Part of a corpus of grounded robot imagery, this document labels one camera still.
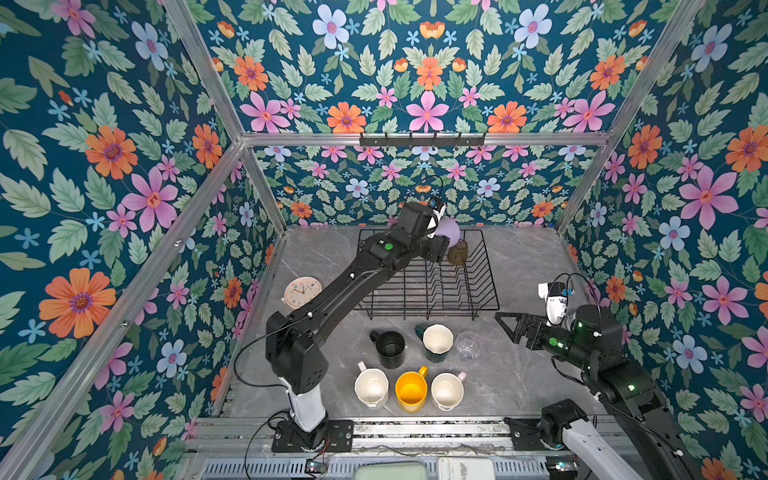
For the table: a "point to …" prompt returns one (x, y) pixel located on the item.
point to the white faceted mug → (371, 385)
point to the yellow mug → (411, 389)
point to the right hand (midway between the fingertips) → (506, 315)
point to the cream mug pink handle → (447, 390)
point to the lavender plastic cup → (450, 228)
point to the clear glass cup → (467, 346)
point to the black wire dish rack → (430, 285)
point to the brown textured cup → (458, 254)
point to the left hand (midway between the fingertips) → (445, 229)
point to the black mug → (391, 348)
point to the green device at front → (400, 470)
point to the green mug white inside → (437, 340)
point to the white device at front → (466, 468)
